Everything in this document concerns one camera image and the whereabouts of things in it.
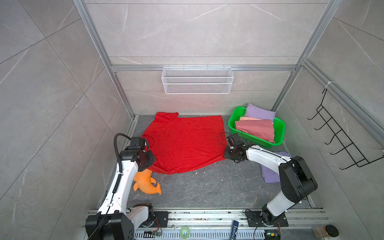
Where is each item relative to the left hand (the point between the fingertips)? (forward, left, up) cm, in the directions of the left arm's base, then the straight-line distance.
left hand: (151, 157), depth 80 cm
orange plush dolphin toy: (-11, +4, -9) cm, 15 cm away
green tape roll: (-35, -17, -14) cm, 41 cm away
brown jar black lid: (-36, -80, -5) cm, 88 cm away
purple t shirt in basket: (+35, -72, -2) cm, 80 cm away
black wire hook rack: (-15, -90, +20) cm, 93 cm away
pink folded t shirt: (+20, -71, -4) cm, 74 cm away
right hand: (+7, -45, -10) cm, 46 cm away
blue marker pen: (-34, -42, -11) cm, 55 cm away
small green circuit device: (-36, -60, -14) cm, 72 cm away
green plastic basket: (+22, -84, -7) cm, 88 cm away
